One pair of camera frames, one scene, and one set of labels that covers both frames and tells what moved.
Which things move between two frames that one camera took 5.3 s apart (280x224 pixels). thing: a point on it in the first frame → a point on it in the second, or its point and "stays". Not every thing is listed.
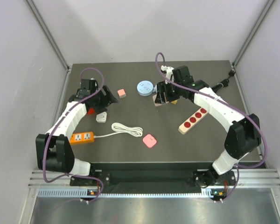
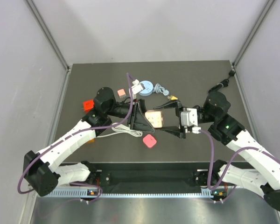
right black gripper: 162,87 → 175,130
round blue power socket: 145,88 stays
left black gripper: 106,103 → 139,121
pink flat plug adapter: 149,140 stays
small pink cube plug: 122,93 stays
